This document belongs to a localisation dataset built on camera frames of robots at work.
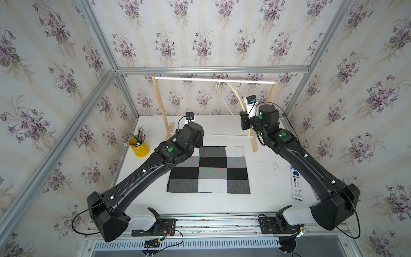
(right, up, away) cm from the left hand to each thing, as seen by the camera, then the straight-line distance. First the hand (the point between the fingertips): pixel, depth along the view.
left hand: (197, 134), depth 73 cm
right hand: (+22, +11, +2) cm, 25 cm away
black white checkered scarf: (+8, -21, +18) cm, 29 cm away
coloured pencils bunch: (-35, -4, +20) cm, 41 cm away
